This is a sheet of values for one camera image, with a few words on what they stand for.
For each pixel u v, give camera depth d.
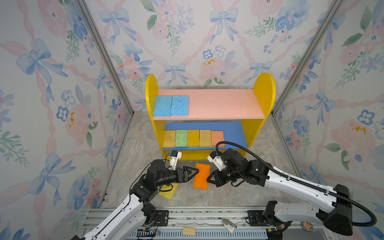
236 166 0.55
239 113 0.64
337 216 0.38
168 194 0.80
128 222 0.57
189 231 0.70
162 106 0.65
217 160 0.66
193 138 0.86
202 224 0.73
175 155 0.69
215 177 0.61
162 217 0.75
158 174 0.58
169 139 0.86
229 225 0.70
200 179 0.69
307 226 0.72
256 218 0.73
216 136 0.86
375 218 0.38
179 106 0.65
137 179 0.61
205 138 0.85
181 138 0.86
